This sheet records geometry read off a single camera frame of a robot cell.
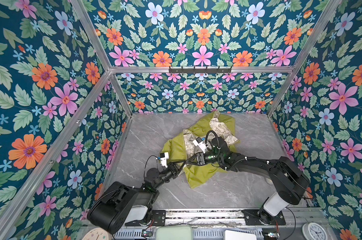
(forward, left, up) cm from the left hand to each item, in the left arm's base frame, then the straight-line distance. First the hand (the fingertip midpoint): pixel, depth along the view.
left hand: (187, 161), depth 75 cm
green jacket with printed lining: (+14, +3, -8) cm, 16 cm away
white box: (-31, -19, -12) cm, 38 cm away
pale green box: (-28, +5, -14) cm, 32 cm away
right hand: (0, 0, -1) cm, 1 cm away
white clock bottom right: (-32, -56, -13) cm, 66 cm away
